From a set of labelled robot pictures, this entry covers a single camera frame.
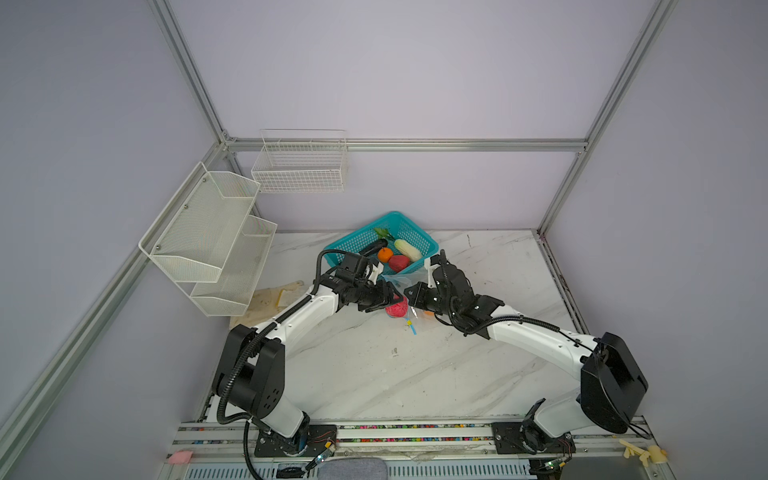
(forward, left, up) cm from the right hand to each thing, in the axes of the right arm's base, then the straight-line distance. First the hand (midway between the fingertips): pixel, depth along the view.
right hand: (400, 291), depth 80 cm
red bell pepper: (+22, +1, -14) cm, 26 cm away
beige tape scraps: (-34, -61, -18) cm, 72 cm away
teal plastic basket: (+38, 0, -13) cm, 40 cm away
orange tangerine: (+26, +6, -14) cm, 30 cm away
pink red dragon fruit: (-3, 0, -5) cm, 6 cm away
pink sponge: (-37, +53, -16) cm, 67 cm away
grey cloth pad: (-39, +11, -16) cm, 43 cm away
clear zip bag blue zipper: (+8, -1, -6) cm, 10 cm away
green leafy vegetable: (+34, +6, -11) cm, 36 cm away
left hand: (-1, +2, -5) cm, 5 cm away
